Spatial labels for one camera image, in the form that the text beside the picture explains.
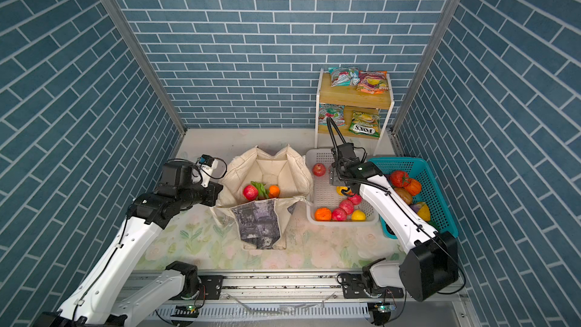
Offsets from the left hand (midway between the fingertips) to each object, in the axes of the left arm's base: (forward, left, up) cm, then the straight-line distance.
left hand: (223, 186), depth 75 cm
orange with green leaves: (+6, -16, -16) cm, 23 cm away
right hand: (+7, -42, -3) cm, 43 cm away
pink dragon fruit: (+4, -9, -11) cm, 15 cm away
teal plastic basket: (+3, -79, -12) cm, 80 cm away
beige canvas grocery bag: (-11, -13, -7) cm, 18 cm away
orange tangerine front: (-4, -35, -15) cm, 38 cm away
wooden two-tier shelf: (+29, -48, +12) cm, 57 cm away
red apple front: (-4, -41, -14) cm, 44 cm away
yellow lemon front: (-5, -48, -15) cm, 51 cm away
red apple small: (+2, -49, -14) cm, 51 cm away
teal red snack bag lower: (+39, -44, 0) cm, 58 cm away
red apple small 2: (-1, -45, -14) cm, 47 cm away
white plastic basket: (+2, -38, -19) cm, 43 cm away
